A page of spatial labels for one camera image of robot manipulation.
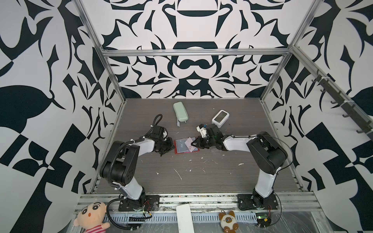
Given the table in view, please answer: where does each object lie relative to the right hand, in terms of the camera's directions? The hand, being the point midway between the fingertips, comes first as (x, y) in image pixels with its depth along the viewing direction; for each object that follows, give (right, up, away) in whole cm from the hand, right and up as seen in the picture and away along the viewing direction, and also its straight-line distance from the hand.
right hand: (190, 142), depth 91 cm
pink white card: (-1, -1, +2) cm, 3 cm away
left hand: (-10, -2, +3) cm, 11 cm away
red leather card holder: (-6, -4, 0) cm, 7 cm away
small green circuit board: (+34, -34, -20) cm, 52 cm away
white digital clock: (+21, +15, +13) cm, 29 cm away
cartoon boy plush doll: (-44, -28, -28) cm, 59 cm away
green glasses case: (-7, +19, +17) cm, 26 cm away
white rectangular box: (-3, -30, -25) cm, 39 cm away
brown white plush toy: (+17, -32, -24) cm, 43 cm away
